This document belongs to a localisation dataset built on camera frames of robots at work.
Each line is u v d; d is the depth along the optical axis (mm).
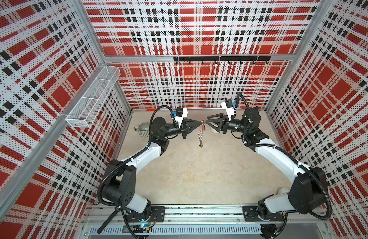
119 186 437
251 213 735
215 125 678
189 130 689
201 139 719
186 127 663
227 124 626
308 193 412
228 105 626
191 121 681
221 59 884
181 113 615
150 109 1229
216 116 699
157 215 736
